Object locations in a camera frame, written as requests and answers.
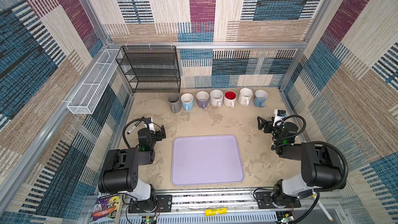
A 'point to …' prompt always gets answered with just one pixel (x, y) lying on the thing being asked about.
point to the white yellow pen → (324, 209)
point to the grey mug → (174, 100)
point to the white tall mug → (245, 96)
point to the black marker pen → (131, 129)
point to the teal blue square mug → (260, 97)
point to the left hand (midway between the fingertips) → (154, 124)
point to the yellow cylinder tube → (214, 211)
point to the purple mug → (202, 98)
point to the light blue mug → (187, 99)
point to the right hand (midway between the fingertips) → (265, 118)
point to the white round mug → (229, 97)
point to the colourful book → (105, 209)
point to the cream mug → (216, 97)
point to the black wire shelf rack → (151, 69)
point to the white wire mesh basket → (84, 98)
